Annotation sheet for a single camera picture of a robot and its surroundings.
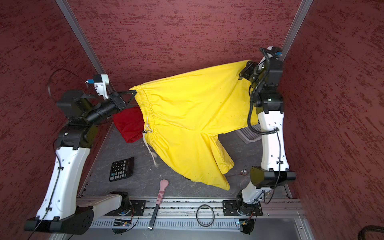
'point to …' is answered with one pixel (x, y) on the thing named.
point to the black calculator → (122, 169)
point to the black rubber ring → (197, 215)
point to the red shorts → (130, 123)
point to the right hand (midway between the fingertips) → (245, 64)
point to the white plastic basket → (249, 136)
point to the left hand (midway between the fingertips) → (137, 96)
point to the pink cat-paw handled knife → (163, 184)
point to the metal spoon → (244, 172)
